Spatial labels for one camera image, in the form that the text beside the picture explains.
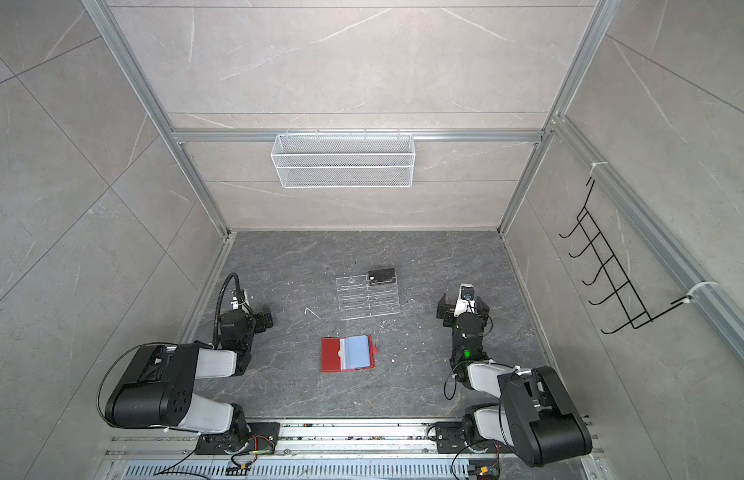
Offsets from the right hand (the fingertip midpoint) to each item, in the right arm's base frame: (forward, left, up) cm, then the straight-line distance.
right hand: (461, 293), depth 88 cm
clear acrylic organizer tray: (+4, +32, -9) cm, 34 cm away
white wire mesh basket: (+43, +36, +19) cm, 59 cm away
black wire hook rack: (-15, -31, +18) cm, 39 cm away
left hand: (+2, +66, -4) cm, 67 cm away
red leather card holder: (-14, +35, -10) cm, 39 cm away
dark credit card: (+8, +24, -2) cm, 26 cm away
